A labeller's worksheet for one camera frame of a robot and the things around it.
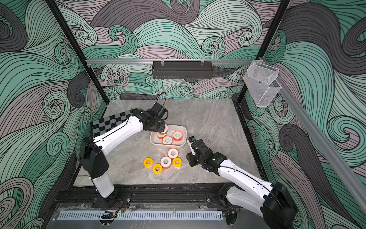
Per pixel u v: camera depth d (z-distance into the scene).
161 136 0.97
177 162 0.86
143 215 0.70
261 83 0.77
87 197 0.72
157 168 0.83
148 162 0.86
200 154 0.60
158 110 0.65
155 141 0.94
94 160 0.44
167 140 0.95
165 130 0.78
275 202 0.39
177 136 0.98
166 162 0.86
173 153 0.90
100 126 1.00
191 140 0.73
